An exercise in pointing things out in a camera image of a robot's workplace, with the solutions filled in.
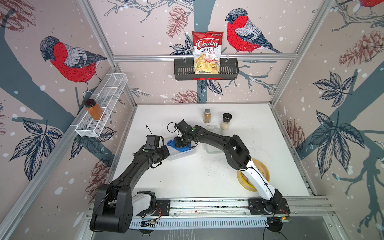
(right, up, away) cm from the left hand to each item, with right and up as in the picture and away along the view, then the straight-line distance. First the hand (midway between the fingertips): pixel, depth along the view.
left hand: (169, 149), depth 88 cm
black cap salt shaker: (+36, +14, +14) cm, 42 cm away
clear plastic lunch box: (+3, -2, -2) cm, 4 cm away
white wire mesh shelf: (-36, +32, -3) cm, 49 cm away
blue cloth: (+1, +3, +4) cm, 5 cm away
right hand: (+3, +1, +9) cm, 9 cm away
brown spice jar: (+24, +20, +15) cm, 35 cm away
